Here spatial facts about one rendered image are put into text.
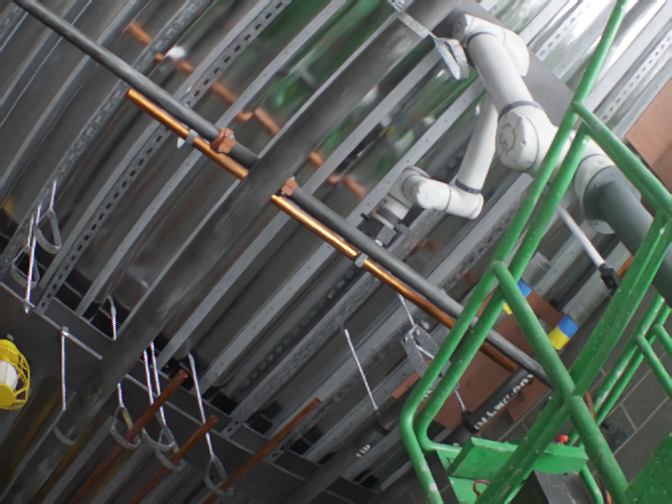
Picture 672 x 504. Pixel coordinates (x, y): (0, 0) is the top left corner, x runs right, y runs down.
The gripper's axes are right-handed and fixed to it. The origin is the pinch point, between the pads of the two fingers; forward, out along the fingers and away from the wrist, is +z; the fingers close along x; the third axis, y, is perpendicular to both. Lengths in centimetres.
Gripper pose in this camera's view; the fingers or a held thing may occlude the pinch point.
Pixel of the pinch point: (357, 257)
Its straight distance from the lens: 345.1
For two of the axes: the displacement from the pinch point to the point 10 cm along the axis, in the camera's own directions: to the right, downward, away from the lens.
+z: -5.9, 8.1, 0.1
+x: 3.7, 2.8, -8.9
